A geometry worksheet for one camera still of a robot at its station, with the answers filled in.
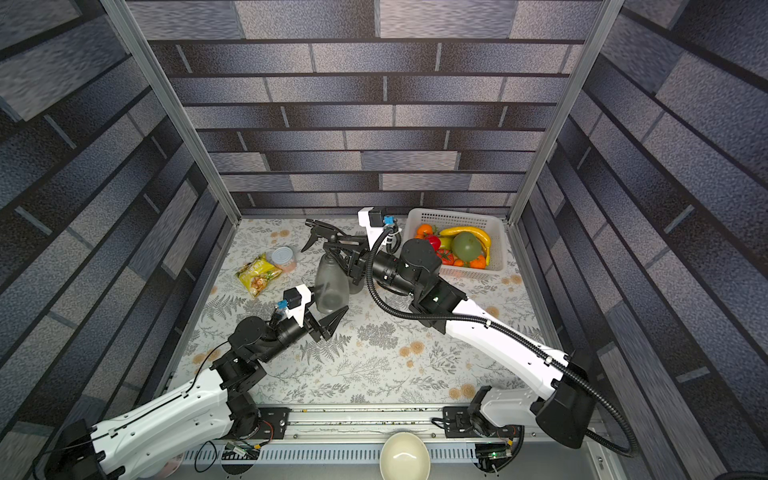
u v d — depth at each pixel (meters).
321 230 0.56
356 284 0.54
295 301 0.56
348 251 0.53
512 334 0.44
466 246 0.93
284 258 1.01
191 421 0.57
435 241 1.00
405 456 0.68
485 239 1.03
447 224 1.10
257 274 0.98
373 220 0.52
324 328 0.60
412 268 0.47
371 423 0.76
